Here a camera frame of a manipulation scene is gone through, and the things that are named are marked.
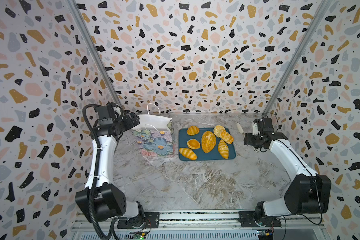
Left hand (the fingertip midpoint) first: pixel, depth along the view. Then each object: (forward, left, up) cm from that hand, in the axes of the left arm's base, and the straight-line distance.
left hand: (131, 117), depth 77 cm
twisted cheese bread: (+4, -56, -25) cm, 61 cm away
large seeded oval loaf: (+1, -43, -25) cm, 50 cm away
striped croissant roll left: (-6, -30, -27) cm, 41 cm away
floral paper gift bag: (-5, -11, -9) cm, 15 cm away
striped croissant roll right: (-3, -53, -27) cm, 59 cm away
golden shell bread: (0, -33, -26) cm, 42 cm away
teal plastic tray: (-5, -47, -32) cm, 57 cm away
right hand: (-3, -64, -13) cm, 66 cm away
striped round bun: (+12, -33, -27) cm, 44 cm away
